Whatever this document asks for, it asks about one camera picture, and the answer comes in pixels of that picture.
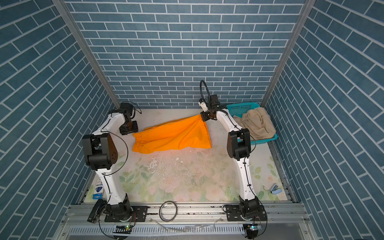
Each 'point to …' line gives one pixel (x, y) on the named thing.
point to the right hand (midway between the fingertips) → (202, 113)
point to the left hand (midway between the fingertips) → (132, 130)
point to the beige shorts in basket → (257, 122)
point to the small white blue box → (98, 192)
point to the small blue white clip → (275, 190)
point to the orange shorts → (188, 133)
